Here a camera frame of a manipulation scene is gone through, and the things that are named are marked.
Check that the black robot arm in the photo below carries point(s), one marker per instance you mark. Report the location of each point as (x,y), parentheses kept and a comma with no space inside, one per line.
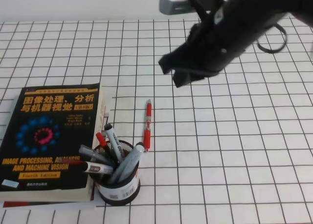
(301,9)

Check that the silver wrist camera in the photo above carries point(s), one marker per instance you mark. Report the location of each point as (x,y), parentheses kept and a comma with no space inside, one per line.
(175,7)

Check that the red retractable pen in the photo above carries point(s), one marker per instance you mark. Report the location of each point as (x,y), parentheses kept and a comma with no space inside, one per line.
(147,130)

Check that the black image processing textbook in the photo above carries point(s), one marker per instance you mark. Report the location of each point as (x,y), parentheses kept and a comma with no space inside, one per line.
(65,97)

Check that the grey silver marker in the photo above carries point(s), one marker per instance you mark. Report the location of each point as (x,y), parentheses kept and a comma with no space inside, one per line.
(87,151)

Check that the black mesh pen holder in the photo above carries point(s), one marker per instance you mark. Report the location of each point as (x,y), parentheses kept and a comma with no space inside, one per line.
(121,193)

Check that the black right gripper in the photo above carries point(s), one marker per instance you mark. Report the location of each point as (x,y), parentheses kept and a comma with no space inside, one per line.
(221,37)

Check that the thin red pen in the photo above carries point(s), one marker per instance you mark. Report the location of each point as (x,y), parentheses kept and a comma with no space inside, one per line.
(69,161)

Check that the grey marker black tip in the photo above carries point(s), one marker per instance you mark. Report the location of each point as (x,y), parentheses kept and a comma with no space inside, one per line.
(127,166)

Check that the white marker black cap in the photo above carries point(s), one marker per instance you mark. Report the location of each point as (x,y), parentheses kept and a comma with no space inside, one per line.
(97,168)

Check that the red capped marker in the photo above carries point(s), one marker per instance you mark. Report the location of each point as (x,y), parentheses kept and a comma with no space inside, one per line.
(104,148)

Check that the black capped white marker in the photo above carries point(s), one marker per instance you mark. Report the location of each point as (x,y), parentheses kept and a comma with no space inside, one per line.
(114,142)

